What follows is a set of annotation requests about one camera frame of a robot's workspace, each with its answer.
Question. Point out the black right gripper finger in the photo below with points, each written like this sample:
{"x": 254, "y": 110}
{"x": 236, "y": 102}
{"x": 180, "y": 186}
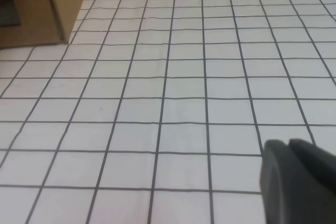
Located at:
{"x": 297, "y": 183}

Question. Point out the lower brown shoebox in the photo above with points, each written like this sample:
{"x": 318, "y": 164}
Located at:
{"x": 37, "y": 22}

